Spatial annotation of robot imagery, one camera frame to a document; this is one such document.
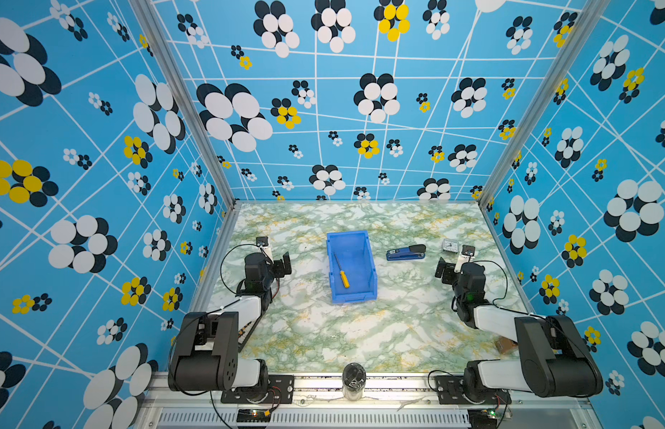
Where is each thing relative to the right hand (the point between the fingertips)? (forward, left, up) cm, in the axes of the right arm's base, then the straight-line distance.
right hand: (458, 261), depth 91 cm
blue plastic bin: (+7, +36, -7) cm, 37 cm away
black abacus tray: (-23, +71, -6) cm, 75 cm away
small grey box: (+11, -1, -6) cm, 12 cm away
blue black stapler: (+7, +14, -5) cm, 16 cm away
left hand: (+2, +64, +3) cm, 64 cm away
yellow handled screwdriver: (-1, +40, -6) cm, 41 cm away
